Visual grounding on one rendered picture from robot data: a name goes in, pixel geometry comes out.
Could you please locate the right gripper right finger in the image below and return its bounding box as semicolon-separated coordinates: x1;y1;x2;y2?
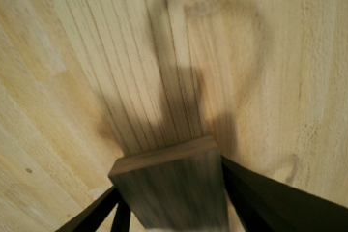
220;155;348;232

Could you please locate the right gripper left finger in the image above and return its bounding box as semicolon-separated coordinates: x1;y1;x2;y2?
55;186;131;232

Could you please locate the light wooden beam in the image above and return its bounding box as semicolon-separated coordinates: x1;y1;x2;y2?
51;0;207;156

